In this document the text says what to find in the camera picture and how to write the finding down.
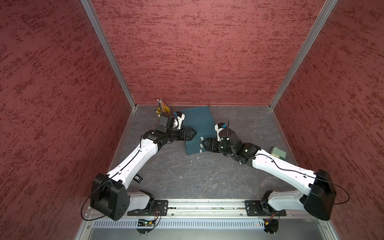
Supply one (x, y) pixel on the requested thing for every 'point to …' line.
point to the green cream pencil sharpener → (278, 153)
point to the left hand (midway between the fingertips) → (189, 136)
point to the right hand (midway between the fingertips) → (206, 146)
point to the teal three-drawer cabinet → (200, 119)
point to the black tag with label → (138, 178)
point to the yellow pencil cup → (163, 109)
